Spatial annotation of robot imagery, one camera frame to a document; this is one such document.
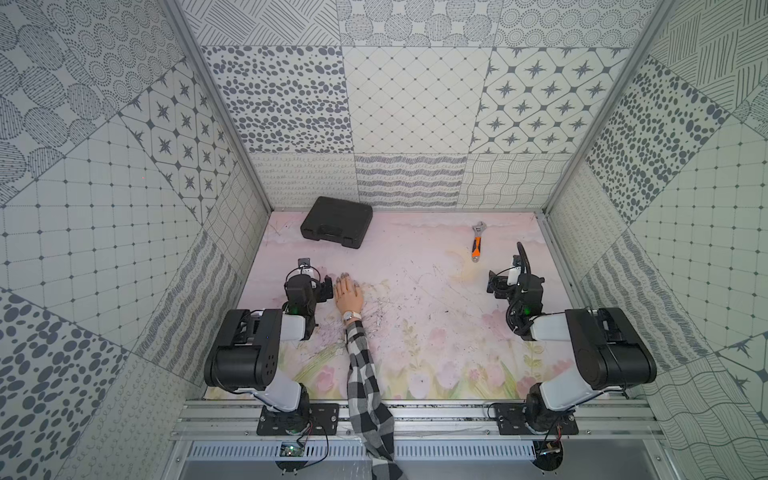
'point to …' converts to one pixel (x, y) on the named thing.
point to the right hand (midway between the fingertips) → (507, 275)
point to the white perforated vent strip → (359, 451)
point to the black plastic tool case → (338, 219)
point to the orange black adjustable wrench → (476, 243)
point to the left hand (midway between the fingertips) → (320, 276)
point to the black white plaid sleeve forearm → (370, 421)
